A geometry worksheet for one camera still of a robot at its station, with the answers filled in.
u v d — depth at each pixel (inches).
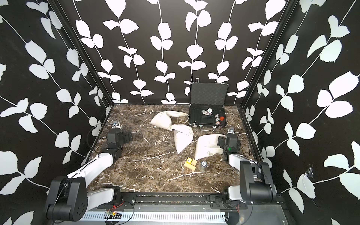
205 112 45.1
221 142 33.6
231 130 31.6
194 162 33.9
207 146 35.5
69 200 33.6
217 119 43.1
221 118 43.4
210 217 27.6
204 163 32.2
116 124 30.0
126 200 29.3
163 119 40.0
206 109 45.1
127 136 31.7
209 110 45.2
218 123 42.1
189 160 34.3
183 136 35.6
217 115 43.6
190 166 33.8
